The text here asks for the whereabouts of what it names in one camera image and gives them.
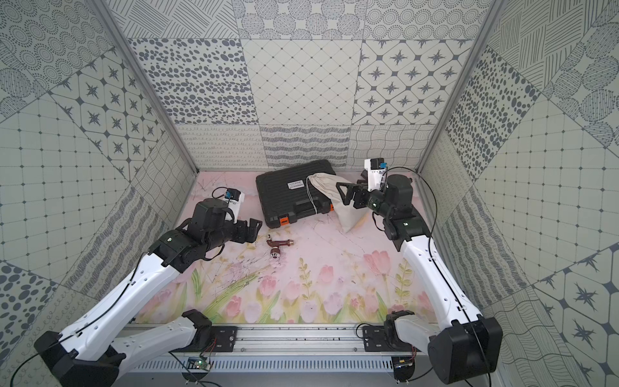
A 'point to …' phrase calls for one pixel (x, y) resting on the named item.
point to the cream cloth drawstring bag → (348, 214)
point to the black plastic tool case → (283, 194)
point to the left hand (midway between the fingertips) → (245, 214)
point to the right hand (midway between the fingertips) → (348, 185)
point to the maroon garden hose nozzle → (275, 251)
